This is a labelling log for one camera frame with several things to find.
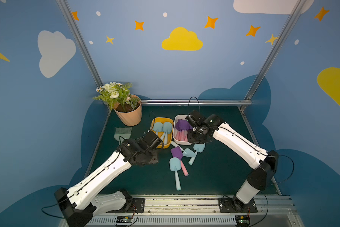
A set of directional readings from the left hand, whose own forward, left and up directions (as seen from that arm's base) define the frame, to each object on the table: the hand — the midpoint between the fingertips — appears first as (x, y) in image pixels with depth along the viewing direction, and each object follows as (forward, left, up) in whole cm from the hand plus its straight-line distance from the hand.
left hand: (154, 156), depth 72 cm
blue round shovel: (+3, -11, -20) cm, 23 cm away
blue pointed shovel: (+23, -3, -18) cm, 29 cm away
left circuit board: (-26, +15, -21) cm, 36 cm away
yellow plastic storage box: (+36, -1, -13) cm, 38 cm away
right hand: (+11, -21, 0) cm, 24 cm away
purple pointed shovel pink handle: (+24, -13, -18) cm, 32 cm away
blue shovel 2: (+32, -5, -19) cm, 38 cm away
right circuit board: (-25, -47, -22) cm, 58 cm away
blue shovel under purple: (+13, -20, -20) cm, 31 cm away
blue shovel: (+33, +2, -19) cm, 38 cm away
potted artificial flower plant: (+43, +26, -8) cm, 51 cm away
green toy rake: (+27, +30, -21) cm, 45 cm away
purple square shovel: (+11, -12, -18) cm, 25 cm away
